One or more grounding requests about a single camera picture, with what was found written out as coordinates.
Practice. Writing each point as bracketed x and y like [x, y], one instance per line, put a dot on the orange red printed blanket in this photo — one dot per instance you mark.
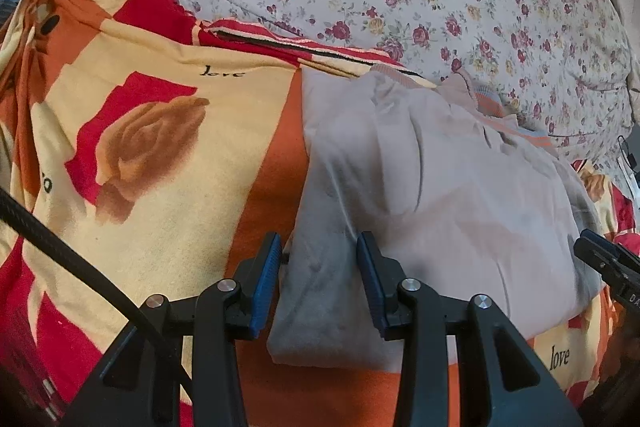
[150, 72]

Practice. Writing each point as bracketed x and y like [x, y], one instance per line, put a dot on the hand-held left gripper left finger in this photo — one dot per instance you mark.
[265, 277]

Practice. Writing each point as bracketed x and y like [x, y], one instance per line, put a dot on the beige zip jacket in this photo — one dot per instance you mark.
[450, 187]

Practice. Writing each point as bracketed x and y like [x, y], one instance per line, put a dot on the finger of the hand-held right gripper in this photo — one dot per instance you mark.
[600, 252]

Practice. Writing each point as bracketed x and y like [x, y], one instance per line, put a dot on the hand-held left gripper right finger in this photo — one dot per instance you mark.
[370, 277]

